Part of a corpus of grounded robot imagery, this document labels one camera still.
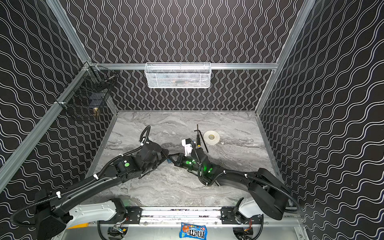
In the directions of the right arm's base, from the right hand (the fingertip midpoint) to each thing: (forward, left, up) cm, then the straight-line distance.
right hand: (168, 157), depth 75 cm
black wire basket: (+43, +56, +10) cm, 71 cm away
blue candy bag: (-29, -11, -16) cm, 35 cm away
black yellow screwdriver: (+25, -15, -18) cm, 34 cm away
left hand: (+1, -4, +3) cm, 5 cm away
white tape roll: (+25, -24, -18) cm, 39 cm away
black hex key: (+24, -18, -18) cm, 35 cm away
